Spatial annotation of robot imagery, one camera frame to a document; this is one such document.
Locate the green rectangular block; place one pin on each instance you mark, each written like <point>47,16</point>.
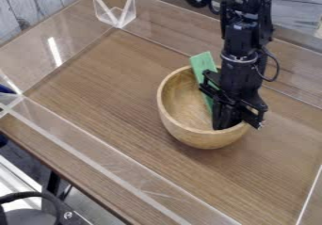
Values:
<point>202,63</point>

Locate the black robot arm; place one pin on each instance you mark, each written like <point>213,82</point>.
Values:
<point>246,29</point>

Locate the black table leg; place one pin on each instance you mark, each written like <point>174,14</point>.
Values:
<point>54,183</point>

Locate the clear acrylic corner bracket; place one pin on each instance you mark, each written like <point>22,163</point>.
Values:
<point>116,17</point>

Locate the blue object at edge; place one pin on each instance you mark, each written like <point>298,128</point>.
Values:
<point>4,89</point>

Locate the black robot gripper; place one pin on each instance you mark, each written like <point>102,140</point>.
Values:
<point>237,101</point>

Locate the brown wooden bowl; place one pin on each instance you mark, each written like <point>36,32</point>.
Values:
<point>185,114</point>

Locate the clear acrylic tray wall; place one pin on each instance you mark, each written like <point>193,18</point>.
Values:
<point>126,187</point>

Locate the black metal base plate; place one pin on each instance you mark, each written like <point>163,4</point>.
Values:
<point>59,209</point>

